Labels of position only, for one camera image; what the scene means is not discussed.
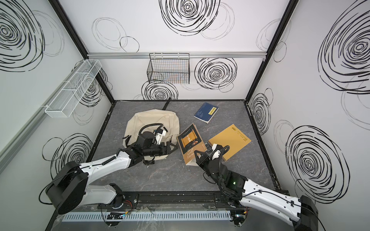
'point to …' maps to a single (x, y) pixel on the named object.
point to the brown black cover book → (189, 140)
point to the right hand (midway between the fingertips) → (192, 155)
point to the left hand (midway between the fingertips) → (174, 149)
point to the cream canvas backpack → (135, 120)
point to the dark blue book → (206, 112)
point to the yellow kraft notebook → (232, 137)
